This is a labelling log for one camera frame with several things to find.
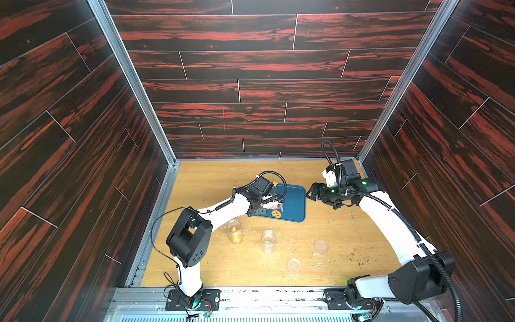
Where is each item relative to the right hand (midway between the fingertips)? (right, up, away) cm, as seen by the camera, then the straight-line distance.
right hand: (318, 195), depth 81 cm
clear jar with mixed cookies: (-21, -17, -2) cm, 27 cm away
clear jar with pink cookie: (-19, -2, -3) cm, 19 cm away
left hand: (-24, -3, +12) cm, 27 cm away
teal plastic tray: (-7, -7, +15) cm, 18 cm away
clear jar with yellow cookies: (-36, -15, +7) cm, 39 cm away
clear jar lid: (+3, -23, +6) cm, 24 cm away
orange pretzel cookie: (-16, -10, +15) cm, 24 cm away
